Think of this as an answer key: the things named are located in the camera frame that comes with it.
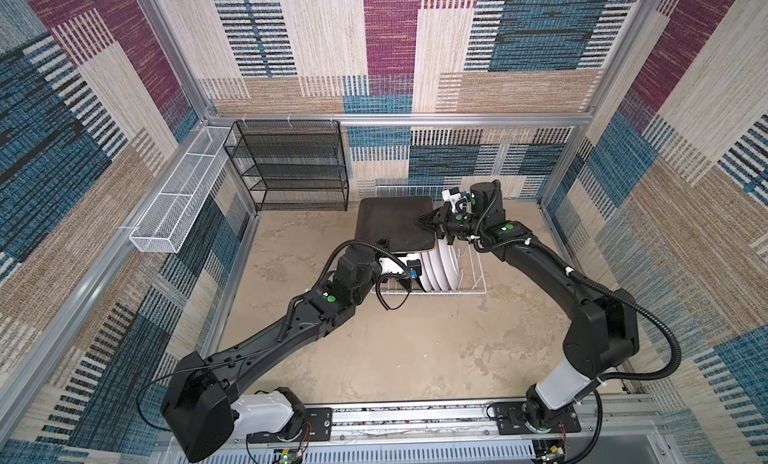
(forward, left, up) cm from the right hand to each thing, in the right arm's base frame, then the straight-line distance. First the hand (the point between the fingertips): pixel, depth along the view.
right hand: (413, 225), depth 77 cm
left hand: (-3, +8, +2) cm, 9 cm away
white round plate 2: (-5, -8, -14) cm, 16 cm away
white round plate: (-7, -3, -15) cm, 17 cm away
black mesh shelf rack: (+39, +41, -10) cm, 57 cm away
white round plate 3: (-2, -11, -14) cm, 18 cm away
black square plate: (+16, +5, -14) cm, 22 cm away
